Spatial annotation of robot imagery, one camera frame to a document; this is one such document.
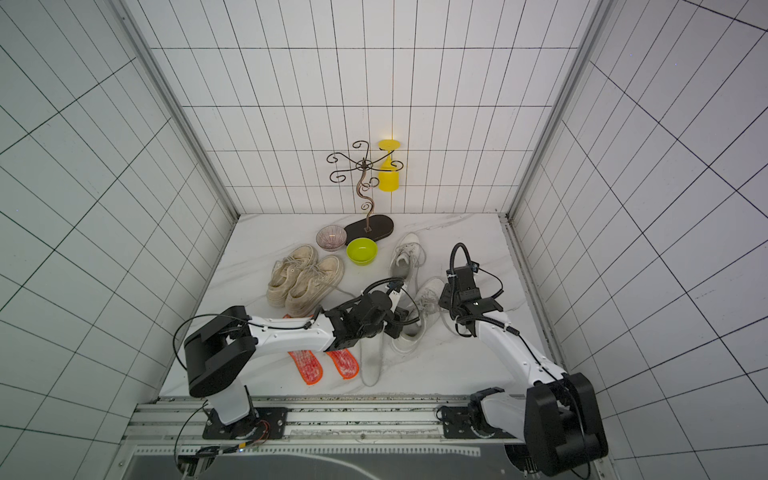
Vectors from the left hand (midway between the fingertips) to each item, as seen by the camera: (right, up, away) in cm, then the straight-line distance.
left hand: (402, 317), depth 84 cm
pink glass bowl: (-26, +23, +27) cm, 44 cm away
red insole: (-27, -13, -2) cm, 30 cm away
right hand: (+16, +7, +5) cm, 18 cm away
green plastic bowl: (-14, +18, +23) cm, 32 cm away
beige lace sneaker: (-37, +12, +11) cm, 41 cm away
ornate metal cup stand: (-9, +27, +30) cm, 42 cm away
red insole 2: (-16, -12, -2) cm, 20 cm away
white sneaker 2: (+5, +2, -2) cm, 6 cm away
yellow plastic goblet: (-4, +44, +17) cm, 47 cm away
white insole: (-9, -12, 0) cm, 15 cm away
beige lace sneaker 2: (-29, +6, +6) cm, 30 cm away
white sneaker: (+2, +17, +11) cm, 21 cm away
